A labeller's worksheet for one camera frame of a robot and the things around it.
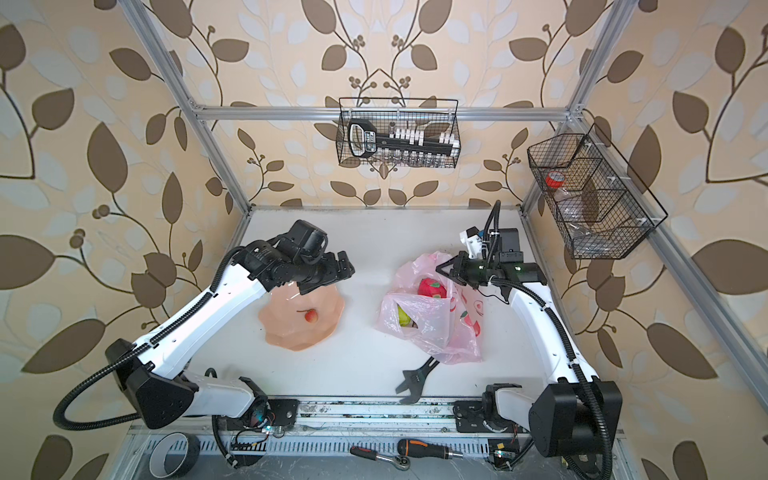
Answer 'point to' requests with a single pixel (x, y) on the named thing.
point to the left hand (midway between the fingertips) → (338, 272)
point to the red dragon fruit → (432, 287)
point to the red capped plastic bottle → (554, 179)
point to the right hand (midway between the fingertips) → (437, 269)
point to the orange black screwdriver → (408, 448)
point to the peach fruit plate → (283, 315)
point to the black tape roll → (173, 455)
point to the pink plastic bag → (429, 309)
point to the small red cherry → (311, 315)
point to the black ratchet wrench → (399, 461)
